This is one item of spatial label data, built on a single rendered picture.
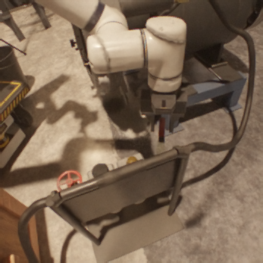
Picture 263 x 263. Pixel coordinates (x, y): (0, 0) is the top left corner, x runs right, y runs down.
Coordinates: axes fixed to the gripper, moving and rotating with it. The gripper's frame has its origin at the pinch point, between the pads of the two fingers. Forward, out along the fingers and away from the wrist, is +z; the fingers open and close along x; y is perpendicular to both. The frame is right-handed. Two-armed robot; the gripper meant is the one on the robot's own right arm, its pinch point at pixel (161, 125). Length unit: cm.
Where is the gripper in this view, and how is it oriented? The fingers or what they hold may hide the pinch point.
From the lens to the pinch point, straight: 66.8
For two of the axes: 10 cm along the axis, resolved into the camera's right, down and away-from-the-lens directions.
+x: -9.9, -0.5, 1.4
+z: 0.8, 6.4, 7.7
